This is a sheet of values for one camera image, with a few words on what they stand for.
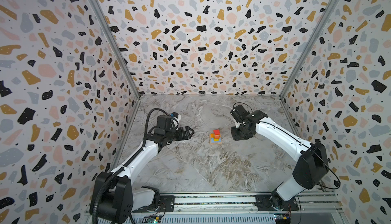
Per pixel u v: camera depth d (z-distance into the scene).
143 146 0.54
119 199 0.40
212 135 0.96
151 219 0.70
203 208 0.73
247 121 0.59
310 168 0.43
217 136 0.92
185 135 0.75
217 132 0.97
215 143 0.95
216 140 0.94
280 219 0.72
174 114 0.77
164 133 0.65
